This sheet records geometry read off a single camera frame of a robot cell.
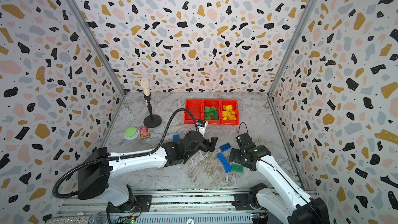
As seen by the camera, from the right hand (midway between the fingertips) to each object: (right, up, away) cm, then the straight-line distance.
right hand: (237, 156), depth 82 cm
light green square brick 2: (-16, +19, +23) cm, 34 cm away
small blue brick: (-36, +8, +14) cm, 39 cm away
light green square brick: (-12, +25, +29) cm, 40 cm away
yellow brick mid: (0, +19, +21) cm, 29 cm away
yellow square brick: (-4, +22, +24) cm, 33 cm away
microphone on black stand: (-53, +17, +21) cm, 59 cm away
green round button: (-64, +10, +15) cm, 66 cm away
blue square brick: (-5, -7, +4) cm, 9 cm away
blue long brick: (-5, +2, +11) cm, 12 cm away
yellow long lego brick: (-1, +26, +26) cm, 37 cm away
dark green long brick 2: (-11, +20, +25) cm, 34 cm away
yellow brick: (-4, +19, +21) cm, 29 cm away
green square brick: (-17, +25, +22) cm, 37 cm away
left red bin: (-25, +26, +33) cm, 49 cm away
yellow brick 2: (+1, +22, +27) cm, 35 cm away
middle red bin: (-10, +29, +31) cm, 43 cm away
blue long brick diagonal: (-9, -2, +7) cm, 11 cm away
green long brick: (-14, +23, +24) cm, 36 cm away
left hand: (-13, +13, -5) cm, 19 cm away
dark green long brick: (0, -7, +3) cm, 8 cm away
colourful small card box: (-56, +10, +15) cm, 59 cm away
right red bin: (+3, +26, +26) cm, 37 cm away
